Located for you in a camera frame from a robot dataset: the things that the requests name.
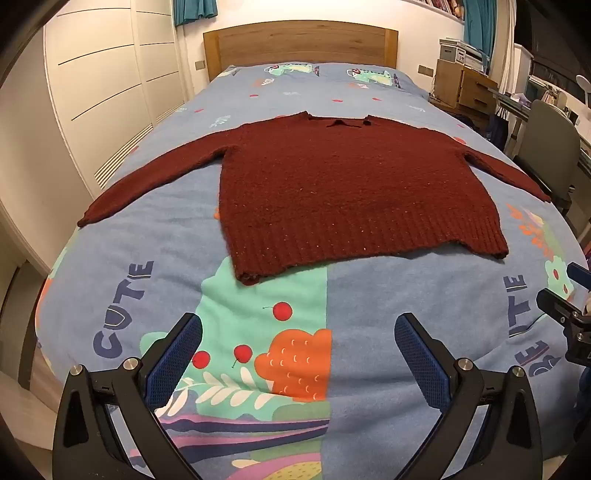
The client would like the white wardrobe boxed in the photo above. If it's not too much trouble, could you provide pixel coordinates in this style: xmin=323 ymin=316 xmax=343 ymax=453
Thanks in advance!
xmin=44 ymin=0 xmax=195 ymax=192

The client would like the white printer on nightstand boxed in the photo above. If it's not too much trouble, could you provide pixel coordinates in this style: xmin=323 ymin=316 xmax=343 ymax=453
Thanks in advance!
xmin=438 ymin=39 xmax=490 ymax=75

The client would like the teal curtain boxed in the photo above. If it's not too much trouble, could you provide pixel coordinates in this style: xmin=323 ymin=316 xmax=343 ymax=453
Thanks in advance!
xmin=463 ymin=0 xmax=512 ymax=68
xmin=173 ymin=0 xmax=214 ymax=26

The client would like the dark red knit sweater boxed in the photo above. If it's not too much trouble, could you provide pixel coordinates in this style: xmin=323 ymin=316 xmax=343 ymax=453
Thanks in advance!
xmin=77 ymin=111 xmax=552 ymax=287

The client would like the row of books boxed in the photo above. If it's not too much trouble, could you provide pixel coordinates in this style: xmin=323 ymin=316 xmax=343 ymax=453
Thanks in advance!
xmin=418 ymin=0 xmax=465 ymax=17

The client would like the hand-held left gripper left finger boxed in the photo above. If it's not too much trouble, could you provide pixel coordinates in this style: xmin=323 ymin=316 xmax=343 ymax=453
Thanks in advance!
xmin=52 ymin=312 xmax=204 ymax=480

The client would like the grey office chair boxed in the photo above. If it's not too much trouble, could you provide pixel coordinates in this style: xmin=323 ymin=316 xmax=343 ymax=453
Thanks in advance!
xmin=512 ymin=99 xmax=581 ymax=217

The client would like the blue printed bedsheet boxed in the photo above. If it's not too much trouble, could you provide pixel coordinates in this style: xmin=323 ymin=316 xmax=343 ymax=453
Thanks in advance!
xmin=36 ymin=62 xmax=591 ymax=480

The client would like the wooden bed headboard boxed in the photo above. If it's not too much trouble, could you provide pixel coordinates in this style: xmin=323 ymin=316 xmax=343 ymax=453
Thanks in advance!
xmin=203 ymin=21 xmax=399 ymax=83

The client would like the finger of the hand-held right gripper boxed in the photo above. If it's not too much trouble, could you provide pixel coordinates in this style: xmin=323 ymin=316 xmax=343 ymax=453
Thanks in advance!
xmin=567 ymin=262 xmax=591 ymax=291
xmin=536 ymin=288 xmax=585 ymax=326

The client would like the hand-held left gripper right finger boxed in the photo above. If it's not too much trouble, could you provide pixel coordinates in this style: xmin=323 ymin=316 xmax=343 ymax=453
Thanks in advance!
xmin=394 ymin=312 xmax=543 ymax=480

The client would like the dark bag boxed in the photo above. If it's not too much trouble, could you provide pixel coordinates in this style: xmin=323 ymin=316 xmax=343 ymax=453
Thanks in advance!
xmin=488 ymin=113 xmax=509 ymax=149

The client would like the wooden nightstand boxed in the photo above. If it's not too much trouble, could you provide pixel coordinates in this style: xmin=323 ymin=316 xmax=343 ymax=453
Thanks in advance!
xmin=433 ymin=59 xmax=499 ymax=121

